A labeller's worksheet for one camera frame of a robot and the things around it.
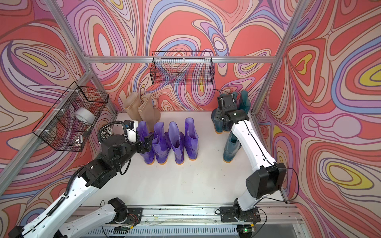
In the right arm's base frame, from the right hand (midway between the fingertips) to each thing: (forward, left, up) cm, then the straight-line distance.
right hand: (223, 117), depth 81 cm
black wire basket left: (-7, +80, +5) cm, 81 cm away
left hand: (-14, +38, +6) cm, 41 cm away
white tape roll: (-1, +72, +7) cm, 72 cm away
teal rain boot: (-4, 0, -3) cm, 5 cm away
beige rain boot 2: (+12, +54, 0) cm, 55 cm away
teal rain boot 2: (+17, -18, -6) cm, 25 cm away
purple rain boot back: (-13, +18, -2) cm, 22 cm away
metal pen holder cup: (-1, +68, -7) cm, 68 cm away
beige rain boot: (+9, +44, -2) cm, 45 cm away
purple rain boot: (-15, +33, 0) cm, 36 cm away
